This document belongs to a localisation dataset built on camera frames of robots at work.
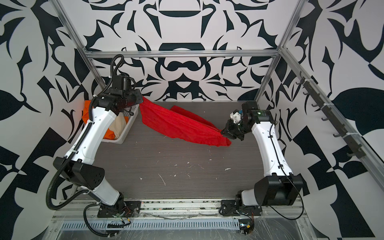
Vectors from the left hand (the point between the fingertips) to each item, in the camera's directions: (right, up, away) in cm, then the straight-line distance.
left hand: (137, 92), depth 76 cm
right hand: (+43, -20, -1) cm, 48 cm away
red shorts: (+21, -16, +2) cm, 26 cm away
